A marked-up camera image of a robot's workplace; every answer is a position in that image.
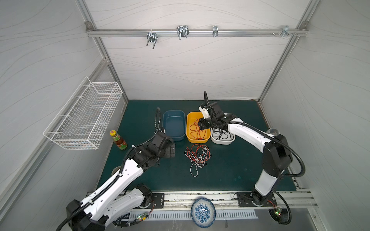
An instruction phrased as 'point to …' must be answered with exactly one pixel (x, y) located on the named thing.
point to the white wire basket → (80, 123)
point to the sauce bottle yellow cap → (120, 143)
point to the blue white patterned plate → (203, 212)
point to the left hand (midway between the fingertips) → (163, 147)
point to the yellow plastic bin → (190, 119)
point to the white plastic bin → (223, 141)
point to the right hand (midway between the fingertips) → (198, 122)
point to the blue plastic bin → (174, 124)
